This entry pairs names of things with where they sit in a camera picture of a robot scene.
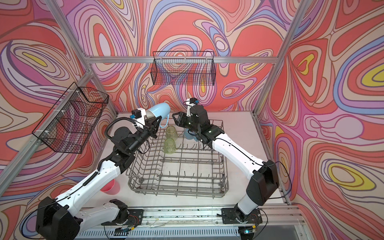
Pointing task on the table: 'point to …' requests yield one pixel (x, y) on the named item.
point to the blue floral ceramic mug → (190, 134)
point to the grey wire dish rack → (174, 164)
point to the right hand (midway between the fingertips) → (175, 119)
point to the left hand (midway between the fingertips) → (162, 116)
